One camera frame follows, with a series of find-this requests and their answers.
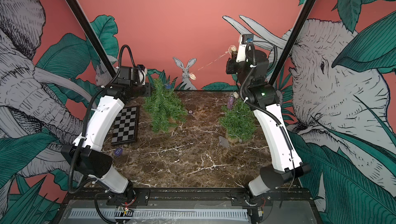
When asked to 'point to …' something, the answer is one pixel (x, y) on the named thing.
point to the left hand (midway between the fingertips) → (149, 85)
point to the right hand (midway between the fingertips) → (230, 49)
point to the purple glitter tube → (230, 102)
